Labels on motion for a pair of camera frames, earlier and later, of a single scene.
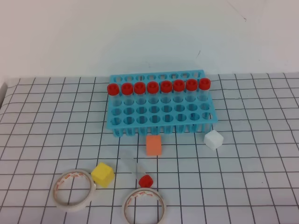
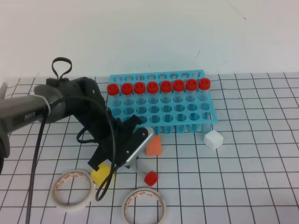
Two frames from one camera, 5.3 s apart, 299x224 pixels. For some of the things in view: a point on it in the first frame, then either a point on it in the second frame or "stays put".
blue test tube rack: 164,103 stays put
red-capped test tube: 145,181 to 151,178
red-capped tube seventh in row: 191,87 stays put
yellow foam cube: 103,175 stays put
